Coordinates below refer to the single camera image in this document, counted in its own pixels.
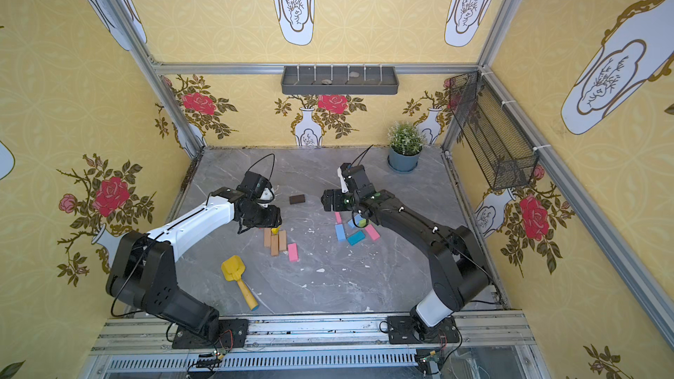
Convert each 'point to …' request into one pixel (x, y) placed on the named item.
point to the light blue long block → (340, 233)
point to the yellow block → (275, 231)
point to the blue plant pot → (405, 163)
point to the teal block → (356, 238)
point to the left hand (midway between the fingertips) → (277, 220)
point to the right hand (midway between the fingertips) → (331, 201)
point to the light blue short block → (351, 223)
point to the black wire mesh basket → (504, 153)
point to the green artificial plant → (406, 139)
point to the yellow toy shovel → (233, 268)
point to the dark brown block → (297, 199)
